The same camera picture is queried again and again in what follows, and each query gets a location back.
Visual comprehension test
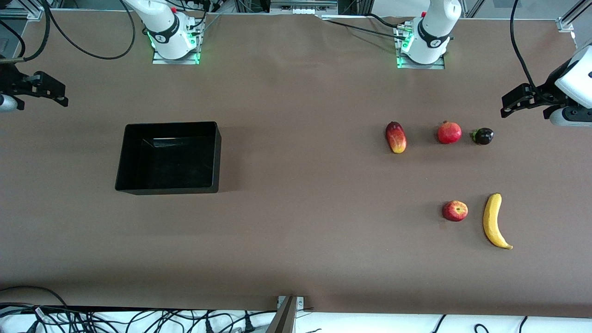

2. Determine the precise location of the yellow banana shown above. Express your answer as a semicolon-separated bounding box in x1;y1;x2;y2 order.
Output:
483;193;514;250

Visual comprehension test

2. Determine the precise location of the red apple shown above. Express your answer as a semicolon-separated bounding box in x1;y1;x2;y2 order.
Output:
442;200;469;222

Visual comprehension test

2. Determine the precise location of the black plastic box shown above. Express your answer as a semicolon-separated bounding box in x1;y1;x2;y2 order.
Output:
115;121;222;195

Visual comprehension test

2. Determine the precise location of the dark purple eggplant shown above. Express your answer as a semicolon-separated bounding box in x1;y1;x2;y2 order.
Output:
470;128;494;146

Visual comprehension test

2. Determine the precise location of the red pomegranate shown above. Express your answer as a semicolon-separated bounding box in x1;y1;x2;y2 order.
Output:
437;121;463;145

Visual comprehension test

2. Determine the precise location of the red yellow mango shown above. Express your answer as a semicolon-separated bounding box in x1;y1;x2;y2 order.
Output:
385;121;407;154

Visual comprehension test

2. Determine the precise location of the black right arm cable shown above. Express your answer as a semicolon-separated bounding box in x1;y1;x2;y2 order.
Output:
0;0;137;63

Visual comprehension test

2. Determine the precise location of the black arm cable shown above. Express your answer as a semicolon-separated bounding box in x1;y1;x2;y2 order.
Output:
510;0;555;100
0;0;137;63

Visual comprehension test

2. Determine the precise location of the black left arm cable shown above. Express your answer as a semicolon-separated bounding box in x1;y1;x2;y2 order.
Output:
510;0;555;100

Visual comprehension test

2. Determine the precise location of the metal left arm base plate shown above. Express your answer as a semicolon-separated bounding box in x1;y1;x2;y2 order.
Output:
397;55;446;70

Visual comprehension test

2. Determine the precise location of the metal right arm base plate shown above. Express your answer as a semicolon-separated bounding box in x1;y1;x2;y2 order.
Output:
152;46;201;65

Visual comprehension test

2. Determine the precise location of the aluminium post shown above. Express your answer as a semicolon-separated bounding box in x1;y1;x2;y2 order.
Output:
266;296;299;333

